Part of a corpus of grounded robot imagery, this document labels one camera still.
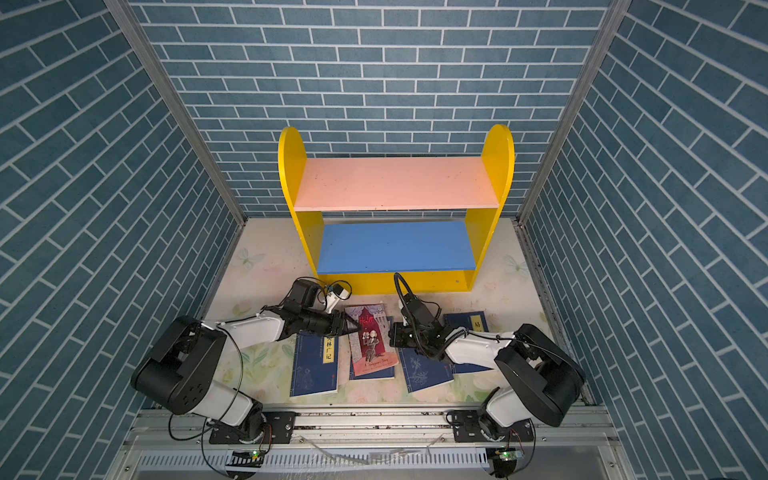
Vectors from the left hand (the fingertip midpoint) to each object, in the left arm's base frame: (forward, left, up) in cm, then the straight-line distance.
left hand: (357, 329), depth 85 cm
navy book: (-7, +12, -7) cm, 16 cm away
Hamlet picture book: (-4, -4, -3) cm, 7 cm away
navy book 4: (+4, -36, -4) cm, 36 cm away
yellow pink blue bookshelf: (+52, -1, -7) cm, 53 cm away
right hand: (0, -8, -3) cm, 8 cm away
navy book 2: (-11, -9, -4) cm, 14 cm away
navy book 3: (-11, -18, -5) cm, 22 cm away
